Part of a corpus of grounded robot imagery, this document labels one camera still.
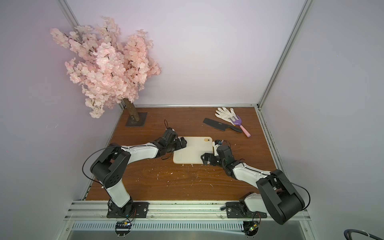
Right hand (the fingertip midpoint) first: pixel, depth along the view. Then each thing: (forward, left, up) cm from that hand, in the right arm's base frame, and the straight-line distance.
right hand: (208, 153), depth 88 cm
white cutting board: (+8, +8, -7) cm, 14 cm away
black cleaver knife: (+25, -10, -5) cm, 27 cm away
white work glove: (+36, -15, -4) cm, 39 cm away
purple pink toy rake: (+28, -23, -4) cm, 37 cm away
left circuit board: (-37, +42, -6) cm, 57 cm away
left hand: (+7, +16, -1) cm, 17 cm away
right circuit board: (-35, -20, -6) cm, 41 cm away
